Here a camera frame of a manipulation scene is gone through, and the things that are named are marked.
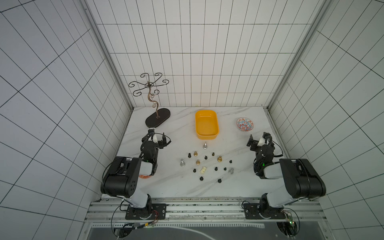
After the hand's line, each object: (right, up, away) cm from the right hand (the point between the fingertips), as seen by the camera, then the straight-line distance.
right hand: (261, 135), depth 90 cm
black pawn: (-19, -16, 0) cm, 25 cm away
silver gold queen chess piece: (-49, -17, -2) cm, 52 cm away
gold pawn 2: (-39, -17, -1) cm, 43 cm away
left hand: (-66, 0, +3) cm, 66 cm away
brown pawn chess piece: (-30, -12, +2) cm, 32 cm away
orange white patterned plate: (-69, -23, -8) cm, 74 cm away
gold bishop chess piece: (-26, -14, -1) cm, 30 cm away
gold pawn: (-41, -12, +2) cm, 43 cm away
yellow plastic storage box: (-33, +6, +16) cm, 37 cm away
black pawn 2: (-23, -20, -3) cm, 31 cm away
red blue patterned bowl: (-5, +6, +17) cm, 18 cm away
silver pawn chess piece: (-20, -20, -6) cm, 29 cm away
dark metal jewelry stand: (-66, +13, +24) cm, 71 cm away
